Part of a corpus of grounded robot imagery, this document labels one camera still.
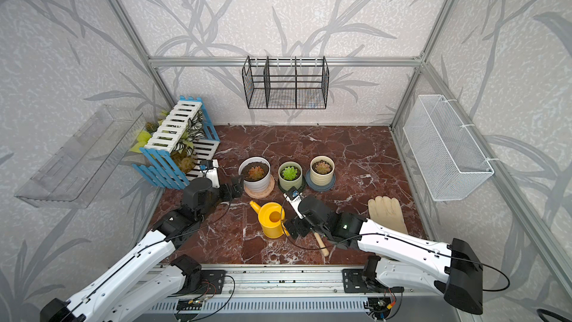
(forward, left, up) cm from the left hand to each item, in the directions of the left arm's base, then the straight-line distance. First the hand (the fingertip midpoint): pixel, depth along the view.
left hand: (234, 177), depth 77 cm
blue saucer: (+6, -33, -18) cm, 38 cm away
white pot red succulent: (+8, -6, -9) cm, 13 cm away
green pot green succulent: (+8, -19, -11) cm, 24 cm away
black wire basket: (+50, -19, +4) cm, 54 cm away
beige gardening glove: (-5, -59, -18) cm, 62 cm away
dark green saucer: (+5, -24, -19) cm, 31 cm away
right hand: (-10, -21, -5) cm, 24 cm away
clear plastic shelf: (-6, +44, +10) cm, 45 cm away
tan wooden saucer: (+3, -8, -19) cm, 21 cm away
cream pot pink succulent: (+11, -33, -11) cm, 36 cm away
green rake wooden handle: (-17, -31, -18) cm, 40 cm away
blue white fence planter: (+11, +22, +6) cm, 25 cm away
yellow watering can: (-10, -13, -9) cm, 19 cm away
